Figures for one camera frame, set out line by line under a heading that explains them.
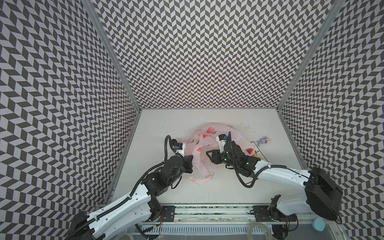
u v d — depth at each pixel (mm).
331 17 701
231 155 599
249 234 653
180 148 643
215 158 694
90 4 708
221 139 720
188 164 649
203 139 802
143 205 600
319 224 703
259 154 930
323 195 413
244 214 752
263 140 963
